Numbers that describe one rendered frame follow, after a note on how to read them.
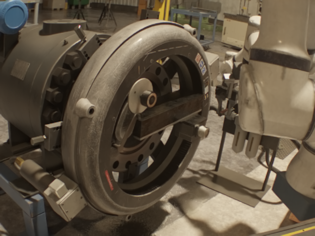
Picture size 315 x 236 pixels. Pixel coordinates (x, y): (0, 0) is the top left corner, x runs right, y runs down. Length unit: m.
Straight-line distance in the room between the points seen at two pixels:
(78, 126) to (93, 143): 0.07
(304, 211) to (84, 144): 0.63
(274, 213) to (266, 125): 1.26
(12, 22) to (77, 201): 0.86
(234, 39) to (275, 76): 7.14
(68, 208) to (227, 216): 1.01
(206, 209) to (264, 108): 1.20
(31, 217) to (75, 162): 0.50
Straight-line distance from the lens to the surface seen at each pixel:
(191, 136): 1.26
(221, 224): 1.75
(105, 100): 0.93
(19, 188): 1.44
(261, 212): 1.91
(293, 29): 0.72
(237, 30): 7.75
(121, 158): 1.29
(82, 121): 0.94
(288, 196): 0.85
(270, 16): 0.73
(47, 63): 1.28
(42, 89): 1.24
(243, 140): 1.94
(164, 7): 4.81
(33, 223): 1.44
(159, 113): 1.12
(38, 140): 0.98
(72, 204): 1.04
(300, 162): 0.83
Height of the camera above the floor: 1.07
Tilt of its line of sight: 22 degrees down
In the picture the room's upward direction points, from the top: 6 degrees clockwise
